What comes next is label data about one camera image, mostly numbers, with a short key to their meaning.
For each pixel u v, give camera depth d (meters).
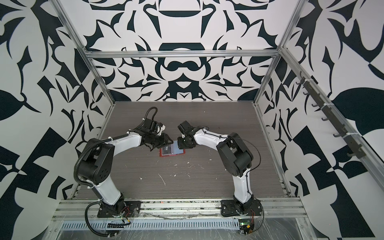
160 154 0.92
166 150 0.94
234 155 0.51
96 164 0.48
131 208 0.74
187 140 0.73
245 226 0.71
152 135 0.81
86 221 0.68
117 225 0.73
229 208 0.74
